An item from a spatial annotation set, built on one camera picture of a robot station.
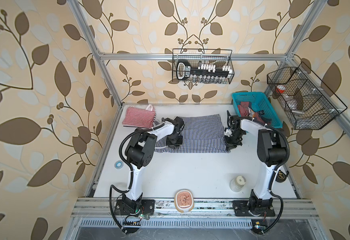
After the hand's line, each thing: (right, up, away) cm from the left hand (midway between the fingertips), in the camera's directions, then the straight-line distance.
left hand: (179, 146), depth 96 cm
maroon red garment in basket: (+47, +24, +12) cm, 54 cm away
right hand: (+32, -2, -1) cm, 32 cm away
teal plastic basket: (+62, +29, +24) cm, 72 cm away
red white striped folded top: (-30, +19, +13) cm, 37 cm away
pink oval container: (+3, -23, -22) cm, 32 cm away
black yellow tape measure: (+57, -14, -14) cm, 60 cm away
